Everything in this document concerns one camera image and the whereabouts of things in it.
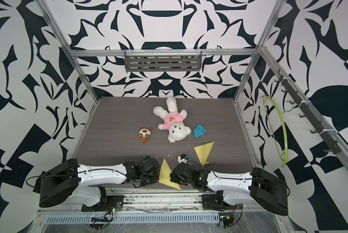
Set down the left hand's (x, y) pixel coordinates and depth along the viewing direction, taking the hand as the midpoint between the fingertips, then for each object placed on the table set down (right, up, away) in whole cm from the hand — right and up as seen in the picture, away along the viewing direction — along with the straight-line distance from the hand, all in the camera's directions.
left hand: (162, 177), depth 81 cm
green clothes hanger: (+56, +34, -14) cm, 67 cm away
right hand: (+3, +2, -1) cm, 4 cm away
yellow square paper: (+24, +12, +6) cm, 28 cm away
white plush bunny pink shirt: (+6, +30, +15) cm, 34 cm away
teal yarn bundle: (+23, +23, +18) cm, 37 cm away
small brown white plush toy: (-13, +22, +15) cm, 30 cm away
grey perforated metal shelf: (-1, +69, +13) cm, 70 cm away
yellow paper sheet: (+1, +1, 0) cm, 2 cm away
